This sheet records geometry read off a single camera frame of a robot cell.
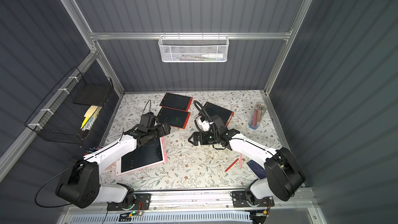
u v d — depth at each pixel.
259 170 0.82
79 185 0.42
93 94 0.83
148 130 0.69
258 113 0.87
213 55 0.91
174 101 1.18
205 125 0.77
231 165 0.85
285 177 0.43
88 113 0.73
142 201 0.73
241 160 0.87
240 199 0.73
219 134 0.65
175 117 1.05
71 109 0.74
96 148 0.78
